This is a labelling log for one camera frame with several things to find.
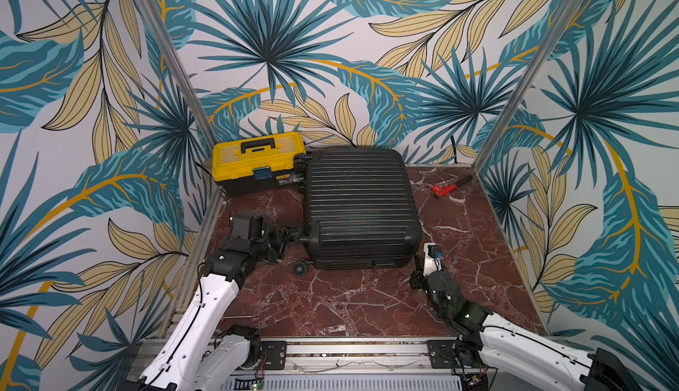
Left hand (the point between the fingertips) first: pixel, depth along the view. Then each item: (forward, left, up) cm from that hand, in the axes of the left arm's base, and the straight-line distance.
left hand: (293, 234), depth 76 cm
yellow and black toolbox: (+33, +18, -4) cm, 37 cm away
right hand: (-1, -38, -10) cm, 39 cm away
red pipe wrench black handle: (+32, -54, -18) cm, 66 cm away
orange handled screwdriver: (-26, +8, +15) cm, 31 cm away
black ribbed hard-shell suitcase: (+10, -19, 0) cm, 22 cm away
